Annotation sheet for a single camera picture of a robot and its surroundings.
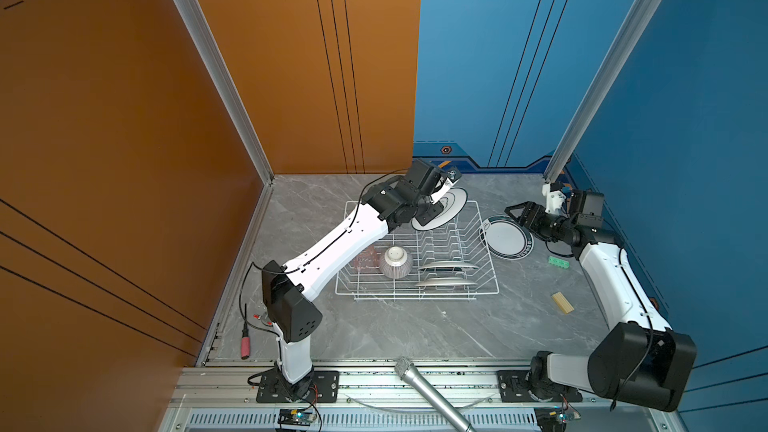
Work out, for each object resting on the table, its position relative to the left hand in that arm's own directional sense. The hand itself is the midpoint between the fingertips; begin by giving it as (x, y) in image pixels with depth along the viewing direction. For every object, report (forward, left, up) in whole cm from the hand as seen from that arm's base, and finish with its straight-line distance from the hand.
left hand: (430, 193), depth 77 cm
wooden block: (-17, -41, -27) cm, 52 cm away
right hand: (-1, -23, -7) cm, 24 cm away
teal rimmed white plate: (+5, -27, -25) cm, 37 cm away
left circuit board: (-46, +32, -30) cm, 63 cm away
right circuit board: (-45, -30, -30) cm, 61 cm away
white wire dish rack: (0, -11, -22) cm, 25 cm away
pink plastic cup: (-8, +17, -20) cm, 28 cm away
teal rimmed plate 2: (-9, -7, -23) cm, 25 cm away
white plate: (-16, -5, -17) cm, 24 cm away
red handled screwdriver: (-29, +49, -29) cm, 64 cm away
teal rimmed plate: (+2, -7, -6) cm, 10 cm away
